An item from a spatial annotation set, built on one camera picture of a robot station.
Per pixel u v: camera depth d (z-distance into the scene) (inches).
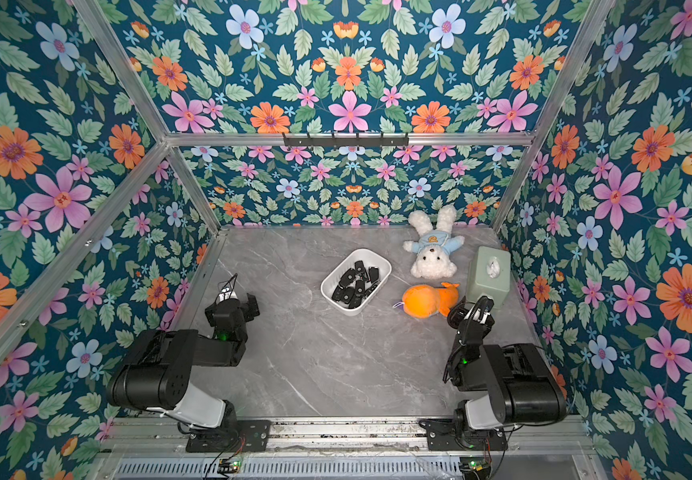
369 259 41.9
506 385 17.6
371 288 38.9
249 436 28.9
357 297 38.7
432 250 39.1
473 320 29.0
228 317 27.8
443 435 28.9
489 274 37.7
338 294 38.8
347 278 39.9
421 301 35.1
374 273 41.1
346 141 36.0
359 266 41.1
